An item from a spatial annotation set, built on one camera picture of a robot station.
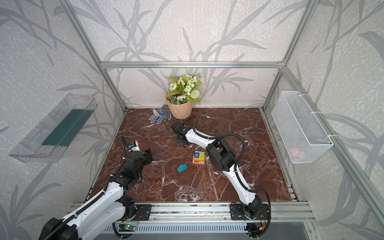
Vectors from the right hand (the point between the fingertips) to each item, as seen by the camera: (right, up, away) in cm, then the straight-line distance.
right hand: (184, 136), depth 103 cm
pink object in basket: (+58, -5, -30) cm, 66 cm away
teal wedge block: (0, -17, -15) cm, 23 cm away
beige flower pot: (-1, +18, +2) cm, 18 cm away
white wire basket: (+54, +4, -40) cm, 68 cm away
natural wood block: (+11, -15, -12) cm, 22 cm away
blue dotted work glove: (-22, +15, +13) cm, 29 cm away
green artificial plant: (+2, +30, -11) cm, 32 cm away
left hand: (-19, -4, -17) cm, 26 cm away
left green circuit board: (-22, -40, -32) cm, 56 cm away
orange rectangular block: (+10, -13, -13) cm, 21 cm away
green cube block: (+12, -10, -14) cm, 21 cm away
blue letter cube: (+9, -10, -14) cm, 19 cm away
